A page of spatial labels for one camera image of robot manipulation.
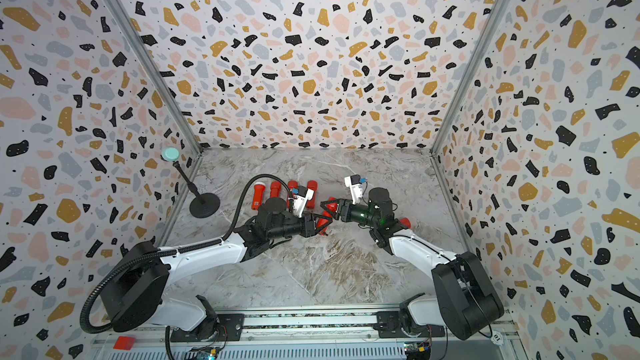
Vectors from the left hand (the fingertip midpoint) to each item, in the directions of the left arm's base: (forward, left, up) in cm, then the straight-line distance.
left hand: (335, 220), depth 76 cm
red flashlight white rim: (+22, +31, -18) cm, 42 cm away
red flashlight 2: (+27, +9, -18) cm, 33 cm away
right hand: (+5, +2, 0) cm, 5 cm away
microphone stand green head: (+18, +52, -18) cm, 58 cm away
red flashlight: (+4, 0, +1) cm, 4 cm away
